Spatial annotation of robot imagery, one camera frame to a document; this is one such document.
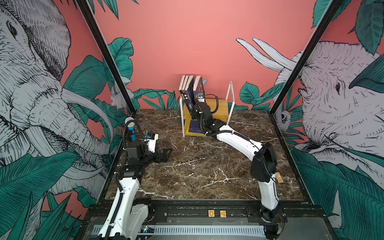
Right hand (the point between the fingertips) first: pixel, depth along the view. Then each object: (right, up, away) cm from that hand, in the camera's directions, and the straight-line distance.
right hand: (194, 102), depth 82 cm
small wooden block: (+50, -44, +4) cm, 66 cm away
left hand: (-16, -24, -5) cm, 29 cm away
